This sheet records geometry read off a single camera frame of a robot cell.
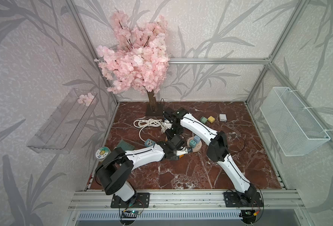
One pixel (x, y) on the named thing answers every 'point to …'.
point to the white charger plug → (223, 117)
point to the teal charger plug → (192, 143)
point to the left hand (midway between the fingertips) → (175, 149)
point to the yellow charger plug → (211, 119)
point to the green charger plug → (203, 119)
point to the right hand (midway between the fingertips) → (171, 136)
